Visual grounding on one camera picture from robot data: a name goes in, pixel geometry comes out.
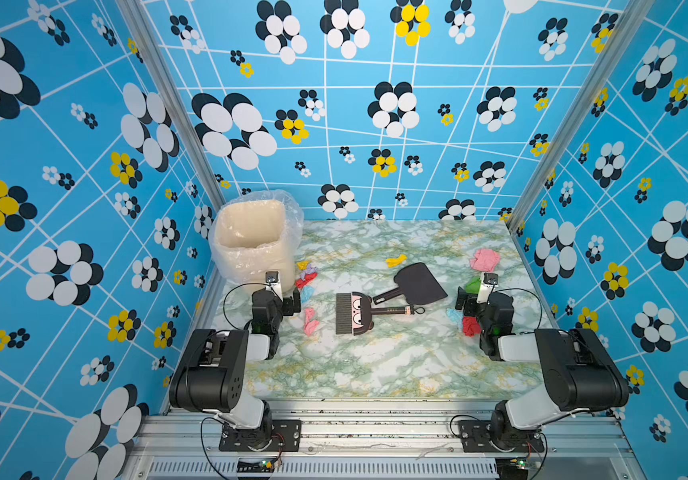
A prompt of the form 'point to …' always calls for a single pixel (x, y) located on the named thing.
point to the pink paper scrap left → (310, 324)
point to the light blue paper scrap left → (307, 293)
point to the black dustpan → (416, 283)
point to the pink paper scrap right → (486, 260)
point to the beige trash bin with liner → (253, 233)
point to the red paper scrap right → (471, 326)
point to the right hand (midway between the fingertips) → (478, 289)
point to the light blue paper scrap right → (455, 315)
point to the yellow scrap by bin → (303, 264)
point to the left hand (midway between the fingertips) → (283, 287)
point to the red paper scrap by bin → (300, 283)
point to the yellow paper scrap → (392, 262)
